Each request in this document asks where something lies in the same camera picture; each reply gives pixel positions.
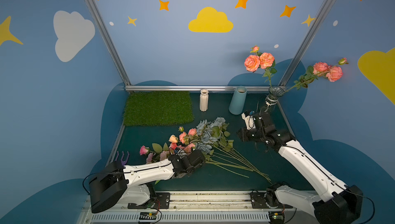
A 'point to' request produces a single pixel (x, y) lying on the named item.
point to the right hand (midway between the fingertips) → (240, 130)
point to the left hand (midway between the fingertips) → (201, 159)
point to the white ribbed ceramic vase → (203, 100)
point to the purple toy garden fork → (123, 162)
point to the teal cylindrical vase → (237, 102)
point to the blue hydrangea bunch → (209, 132)
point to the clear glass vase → (271, 99)
